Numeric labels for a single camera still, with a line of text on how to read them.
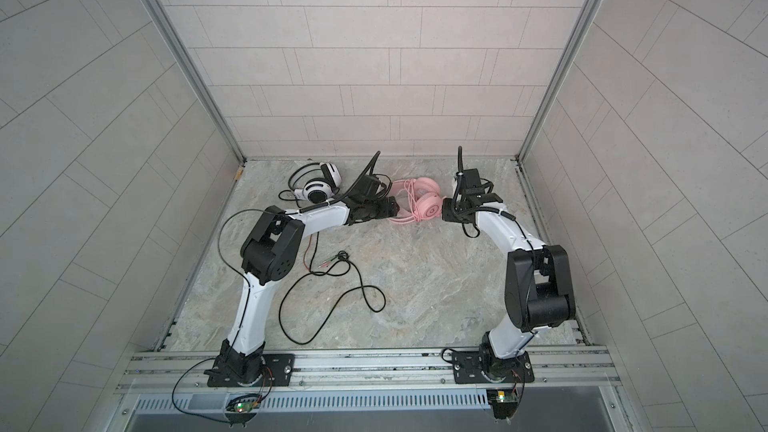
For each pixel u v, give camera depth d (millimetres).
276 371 705
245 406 638
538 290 451
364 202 799
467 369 708
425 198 939
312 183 974
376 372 720
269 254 554
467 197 696
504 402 677
